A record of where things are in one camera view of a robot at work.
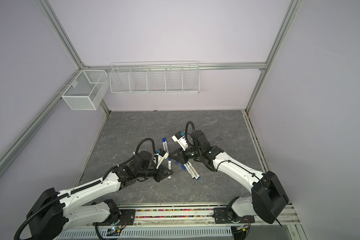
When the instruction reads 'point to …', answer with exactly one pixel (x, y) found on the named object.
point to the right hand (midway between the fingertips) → (170, 159)
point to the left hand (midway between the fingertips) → (170, 172)
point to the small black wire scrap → (218, 138)
